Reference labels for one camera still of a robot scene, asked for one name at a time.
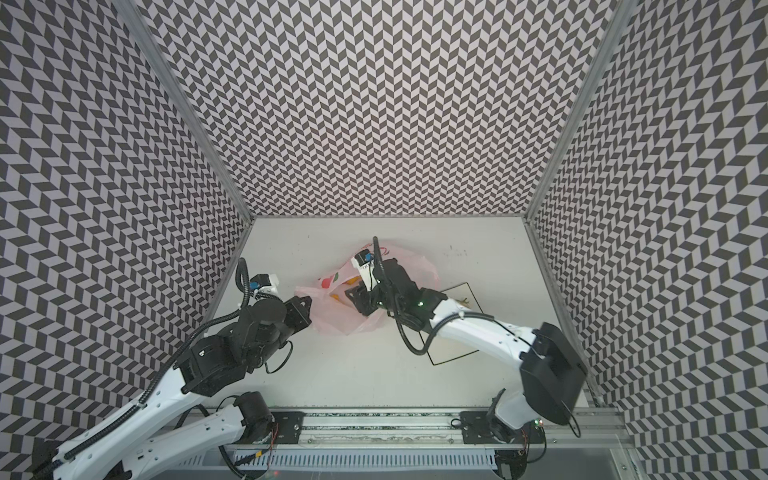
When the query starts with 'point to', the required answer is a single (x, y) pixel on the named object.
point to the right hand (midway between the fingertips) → (355, 296)
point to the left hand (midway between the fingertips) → (313, 302)
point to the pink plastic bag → (330, 310)
